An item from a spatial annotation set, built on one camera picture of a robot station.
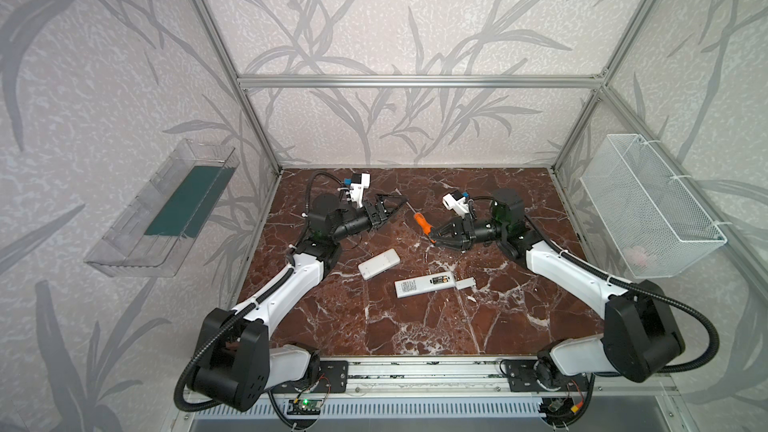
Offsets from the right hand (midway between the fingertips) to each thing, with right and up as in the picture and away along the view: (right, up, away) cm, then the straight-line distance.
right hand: (434, 234), depth 70 cm
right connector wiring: (+32, -44, +3) cm, 55 cm away
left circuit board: (-31, -42, +1) cm, 53 cm away
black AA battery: (+3, -16, +19) cm, 25 cm away
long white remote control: (-1, -18, +19) cm, 26 cm away
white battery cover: (+12, -18, +19) cm, 29 cm away
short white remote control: (-15, -13, +23) cm, 31 cm away
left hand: (-7, +8, +1) cm, 10 cm away
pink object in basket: (+50, -6, +2) cm, 50 cm away
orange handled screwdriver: (-3, +3, +2) cm, 4 cm away
